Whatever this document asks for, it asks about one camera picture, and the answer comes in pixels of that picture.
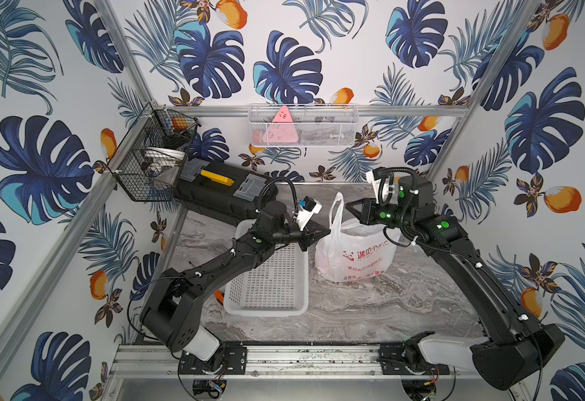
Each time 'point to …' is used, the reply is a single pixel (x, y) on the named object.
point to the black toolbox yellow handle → (231, 194)
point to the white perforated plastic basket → (278, 286)
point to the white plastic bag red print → (351, 251)
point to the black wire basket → (150, 163)
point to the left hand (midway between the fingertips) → (329, 227)
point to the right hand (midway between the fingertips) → (347, 203)
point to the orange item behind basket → (220, 296)
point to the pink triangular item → (282, 129)
